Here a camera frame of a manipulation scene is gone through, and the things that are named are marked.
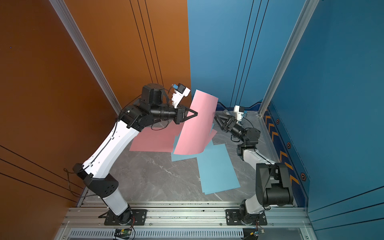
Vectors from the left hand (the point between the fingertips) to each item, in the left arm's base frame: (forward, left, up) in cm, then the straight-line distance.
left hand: (196, 112), depth 61 cm
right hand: (+5, -9, -10) cm, 15 cm away
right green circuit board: (-38, -26, -42) cm, 63 cm away
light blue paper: (+1, +12, -42) cm, 44 cm away
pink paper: (-2, -1, -11) cm, 12 cm away
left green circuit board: (-38, +35, -45) cm, 69 cm away
